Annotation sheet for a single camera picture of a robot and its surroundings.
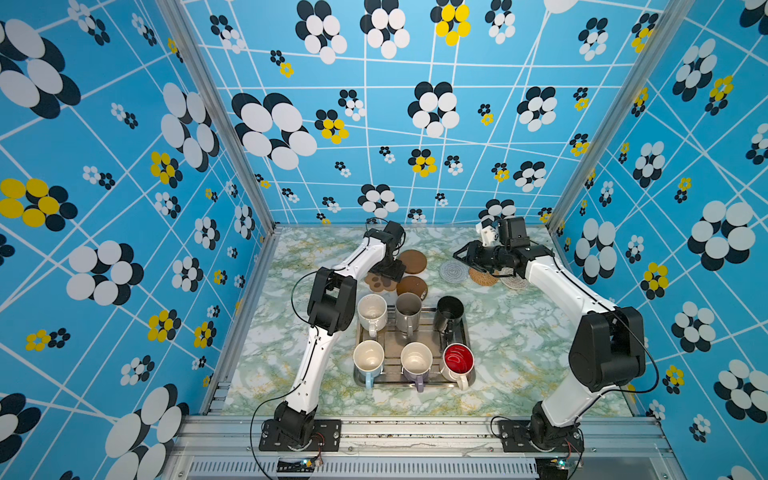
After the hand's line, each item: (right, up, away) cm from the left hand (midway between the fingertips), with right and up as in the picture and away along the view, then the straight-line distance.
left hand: (389, 273), depth 105 cm
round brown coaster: (+9, +4, +7) cm, 12 cm away
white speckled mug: (-5, -12, -11) cm, 17 cm away
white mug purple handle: (+8, -24, -19) cm, 32 cm away
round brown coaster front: (+8, -4, -3) cm, 10 cm away
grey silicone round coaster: (+23, +1, 0) cm, 23 cm away
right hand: (+21, +6, -16) cm, 27 cm away
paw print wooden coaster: (-4, -3, -3) cm, 6 cm away
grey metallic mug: (+6, -10, -13) cm, 18 cm away
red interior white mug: (+20, -24, -20) cm, 37 cm away
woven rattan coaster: (+33, -2, 0) cm, 33 cm away
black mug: (+19, -12, -12) cm, 26 cm away
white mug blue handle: (-6, -22, -20) cm, 31 cm away
